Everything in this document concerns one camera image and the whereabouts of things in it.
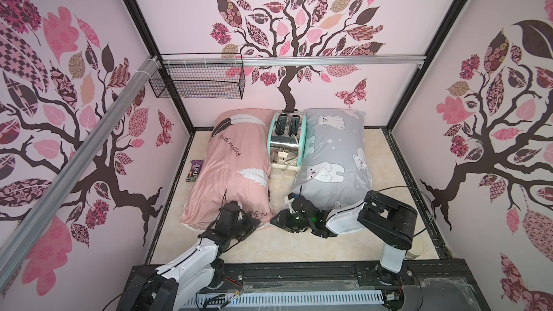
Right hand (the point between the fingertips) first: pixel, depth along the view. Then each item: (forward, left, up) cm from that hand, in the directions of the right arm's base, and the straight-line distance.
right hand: (269, 222), depth 83 cm
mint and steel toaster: (+31, -8, +15) cm, 35 cm away
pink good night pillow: (+18, +14, +13) cm, 26 cm away
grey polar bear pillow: (+18, -28, +12) cm, 35 cm away
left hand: (0, +4, -3) cm, 5 cm away
